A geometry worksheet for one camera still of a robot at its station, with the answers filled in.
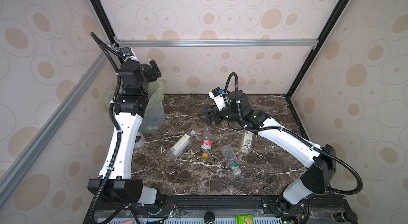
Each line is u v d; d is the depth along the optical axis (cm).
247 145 87
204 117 65
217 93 63
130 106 46
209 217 63
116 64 44
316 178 42
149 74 59
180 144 89
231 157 89
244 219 69
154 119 93
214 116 64
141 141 92
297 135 48
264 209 73
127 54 52
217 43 90
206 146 88
